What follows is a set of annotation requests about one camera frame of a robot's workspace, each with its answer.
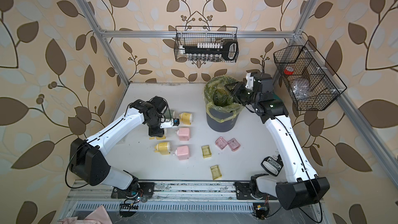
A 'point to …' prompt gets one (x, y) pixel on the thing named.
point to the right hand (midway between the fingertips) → (226, 88)
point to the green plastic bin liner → (216, 95)
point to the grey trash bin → (217, 126)
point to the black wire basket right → (313, 84)
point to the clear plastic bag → (301, 88)
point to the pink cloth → (99, 215)
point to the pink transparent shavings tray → (221, 142)
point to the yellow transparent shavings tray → (205, 151)
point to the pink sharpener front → (182, 152)
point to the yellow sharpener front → (164, 148)
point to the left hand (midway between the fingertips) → (158, 127)
